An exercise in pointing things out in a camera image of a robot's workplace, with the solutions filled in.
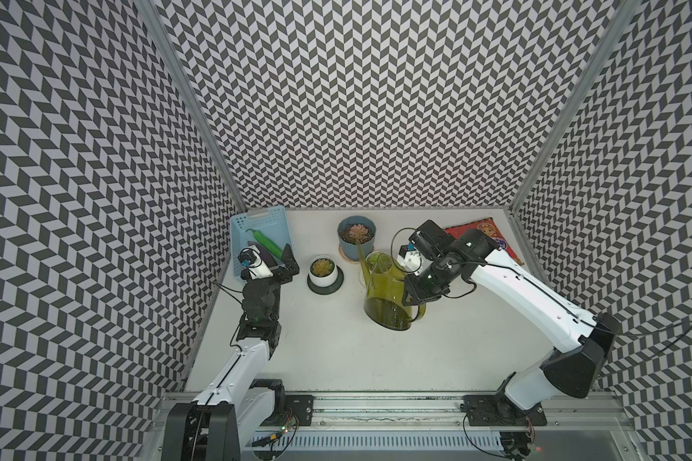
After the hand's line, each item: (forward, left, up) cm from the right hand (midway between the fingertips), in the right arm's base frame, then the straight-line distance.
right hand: (411, 306), depth 70 cm
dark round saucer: (+15, +23, -19) cm, 33 cm away
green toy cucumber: (+35, +48, -20) cm, 63 cm away
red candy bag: (+38, -35, -16) cm, 54 cm away
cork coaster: (+30, +19, -21) cm, 41 cm away
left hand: (+17, +37, +1) cm, 40 cm away
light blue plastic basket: (+45, +50, -19) cm, 70 cm away
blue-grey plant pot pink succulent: (+32, +15, -9) cm, 37 cm away
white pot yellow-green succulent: (+18, +25, -12) cm, 33 cm away
